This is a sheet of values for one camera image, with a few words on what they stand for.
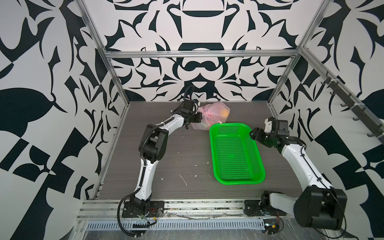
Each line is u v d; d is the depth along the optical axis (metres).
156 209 0.74
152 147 0.58
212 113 0.99
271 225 0.71
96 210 0.75
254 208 0.75
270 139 0.70
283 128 0.64
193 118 0.88
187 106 0.83
